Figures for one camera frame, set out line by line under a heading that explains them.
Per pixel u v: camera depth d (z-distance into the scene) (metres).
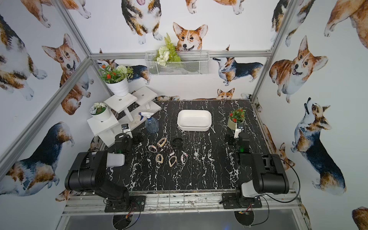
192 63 0.93
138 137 0.88
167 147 0.95
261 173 0.45
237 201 0.68
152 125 1.04
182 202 0.75
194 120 1.07
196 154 0.92
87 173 0.46
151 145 0.94
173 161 0.88
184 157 0.89
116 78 0.84
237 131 0.83
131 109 1.17
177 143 0.97
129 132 0.83
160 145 0.93
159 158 0.90
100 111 0.84
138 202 0.75
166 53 0.78
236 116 0.97
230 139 0.86
